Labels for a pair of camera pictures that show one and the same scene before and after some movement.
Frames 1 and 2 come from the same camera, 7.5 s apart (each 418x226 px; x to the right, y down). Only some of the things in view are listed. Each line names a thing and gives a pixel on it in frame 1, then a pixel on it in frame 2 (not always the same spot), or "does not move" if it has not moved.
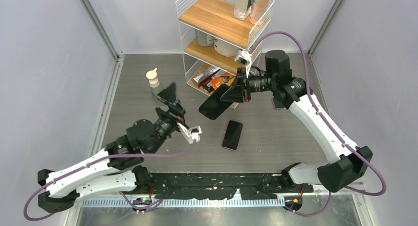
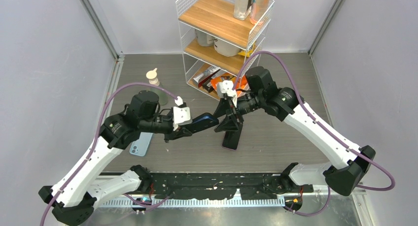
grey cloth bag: [204, 39] does not move
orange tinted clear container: [261, 2] does not move
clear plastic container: [243, 0] does not move
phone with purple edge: [232, 135] does not move
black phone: [213, 107] to [201, 121]
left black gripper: [176, 112] to [180, 132]
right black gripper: [239, 91] to [226, 107]
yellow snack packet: [251, 48] does not move
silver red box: [207, 74] does not move
